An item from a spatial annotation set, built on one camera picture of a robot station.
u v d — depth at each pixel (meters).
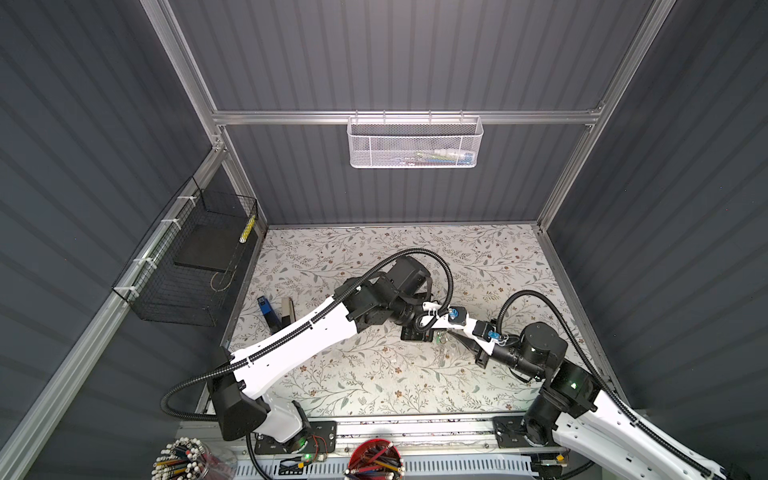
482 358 0.60
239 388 0.39
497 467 0.71
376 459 0.63
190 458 0.56
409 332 0.59
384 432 0.89
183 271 0.73
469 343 0.61
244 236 0.80
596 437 0.59
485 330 0.54
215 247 0.76
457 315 0.53
